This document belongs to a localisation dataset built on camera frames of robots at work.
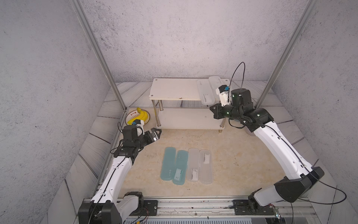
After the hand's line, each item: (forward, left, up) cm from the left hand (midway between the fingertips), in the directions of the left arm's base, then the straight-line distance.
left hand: (158, 133), depth 80 cm
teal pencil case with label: (-13, -12, -20) cm, 27 cm away
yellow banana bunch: (+28, +17, -15) cm, 36 cm away
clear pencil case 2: (-16, -28, -20) cm, 38 cm away
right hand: (+3, -28, +17) cm, 33 cm away
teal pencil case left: (-10, -4, -21) cm, 24 cm away
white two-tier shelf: (+22, -13, +14) cm, 29 cm away
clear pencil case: (-10, -20, -21) cm, 31 cm away
